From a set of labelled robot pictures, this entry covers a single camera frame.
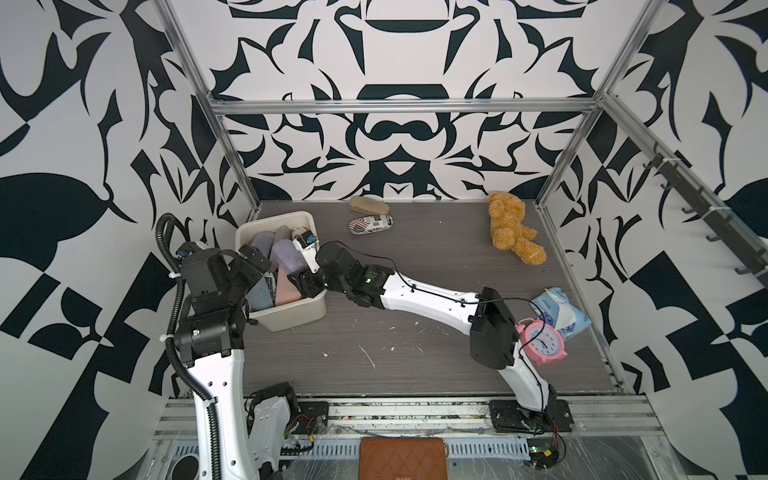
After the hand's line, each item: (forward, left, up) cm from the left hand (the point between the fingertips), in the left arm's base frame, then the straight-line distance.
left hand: (240, 258), depth 67 cm
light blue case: (-1, 0, -16) cm, 16 cm away
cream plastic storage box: (-7, -10, -14) cm, 19 cm away
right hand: (+3, -9, -9) cm, 13 cm away
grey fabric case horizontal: (+20, -2, -15) cm, 25 cm away
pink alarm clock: (-13, -76, -28) cm, 83 cm away
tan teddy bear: (+32, -77, -22) cm, 86 cm away
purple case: (+4, -8, -5) cm, 11 cm away
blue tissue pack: (-6, -79, -21) cm, 82 cm away
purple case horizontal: (+18, +3, -16) cm, 24 cm away
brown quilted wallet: (-36, -35, -28) cm, 57 cm away
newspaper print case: (+32, -28, -26) cm, 50 cm away
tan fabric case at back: (+44, -28, -29) cm, 59 cm away
